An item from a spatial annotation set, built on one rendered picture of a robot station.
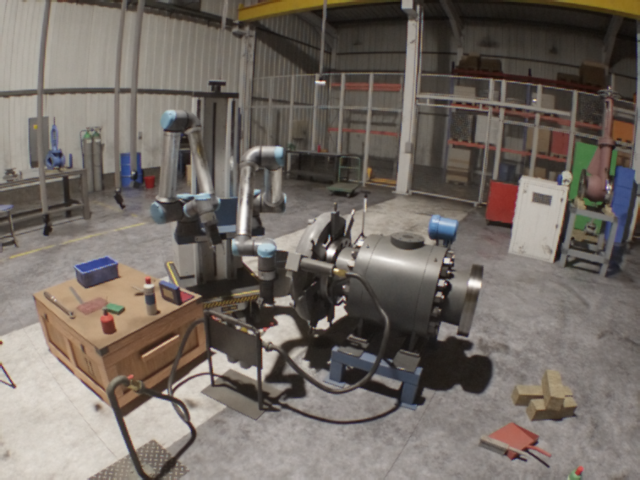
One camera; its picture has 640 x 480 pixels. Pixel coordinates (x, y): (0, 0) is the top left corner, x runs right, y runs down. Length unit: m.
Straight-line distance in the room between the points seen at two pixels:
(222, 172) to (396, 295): 1.55
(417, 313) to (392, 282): 0.22
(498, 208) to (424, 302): 5.46
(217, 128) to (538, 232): 4.61
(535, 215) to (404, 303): 3.89
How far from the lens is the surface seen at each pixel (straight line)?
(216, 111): 2.75
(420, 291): 2.06
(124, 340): 2.08
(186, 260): 3.00
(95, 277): 2.73
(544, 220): 5.71
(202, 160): 2.31
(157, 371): 2.36
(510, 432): 2.35
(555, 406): 2.47
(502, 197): 7.35
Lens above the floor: 1.53
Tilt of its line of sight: 17 degrees down
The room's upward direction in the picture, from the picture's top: 3 degrees clockwise
